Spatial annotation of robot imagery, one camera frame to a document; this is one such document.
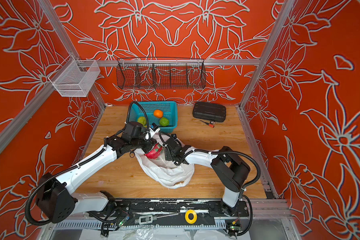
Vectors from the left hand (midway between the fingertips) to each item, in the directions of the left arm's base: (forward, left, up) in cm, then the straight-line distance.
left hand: (156, 139), depth 80 cm
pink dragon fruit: (-4, +1, -9) cm, 10 cm away
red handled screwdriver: (+25, -34, -17) cm, 45 cm away
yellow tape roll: (-35, -19, -16) cm, 43 cm away
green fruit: (+22, -1, -12) cm, 25 cm away
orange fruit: (+29, +4, -11) cm, 31 cm away
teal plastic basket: (+33, +2, -15) cm, 36 cm away
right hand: (0, -6, -14) cm, 16 cm away
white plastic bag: (-15, -5, -9) cm, 18 cm away
